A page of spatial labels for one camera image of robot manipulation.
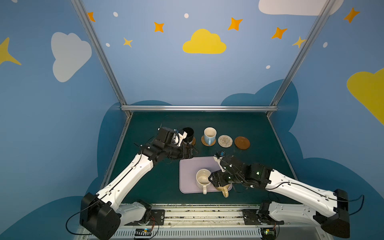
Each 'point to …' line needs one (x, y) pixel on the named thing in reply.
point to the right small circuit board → (268, 233)
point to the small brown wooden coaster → (242, 143)
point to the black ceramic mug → (190, 132)
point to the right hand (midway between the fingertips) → (215, 175)
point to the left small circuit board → (143, 232)
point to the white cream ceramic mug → (202, 179)
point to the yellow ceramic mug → (224, 189)
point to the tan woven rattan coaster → (203, 142)
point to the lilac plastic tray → (189, 167)
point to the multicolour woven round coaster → (225, 141)
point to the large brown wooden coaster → (194, 141)
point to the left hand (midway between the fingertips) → (193, 152)
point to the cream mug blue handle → (210, 134)
